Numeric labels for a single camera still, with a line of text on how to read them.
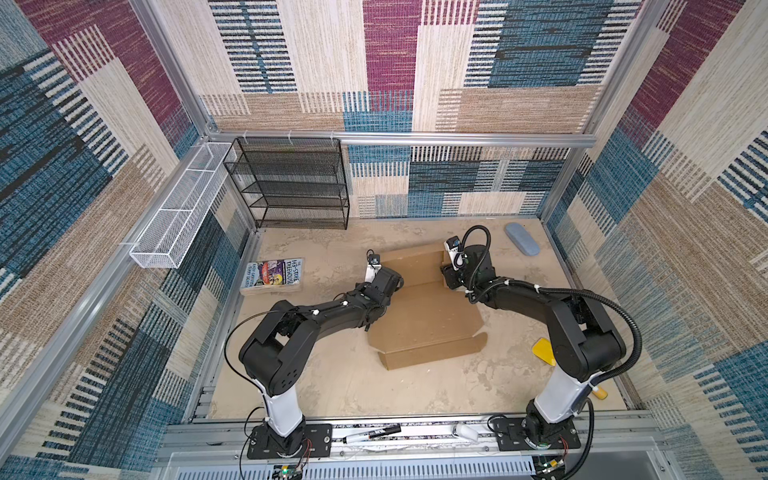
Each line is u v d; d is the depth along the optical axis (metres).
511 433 0.73
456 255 0.85
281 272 1.03
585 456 0.70
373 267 0.83
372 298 0.72
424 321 0.95
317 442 0.73
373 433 0.74
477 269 0.74
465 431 0.72
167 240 0.92
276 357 0.48
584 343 0.48
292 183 1.11
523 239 1.12
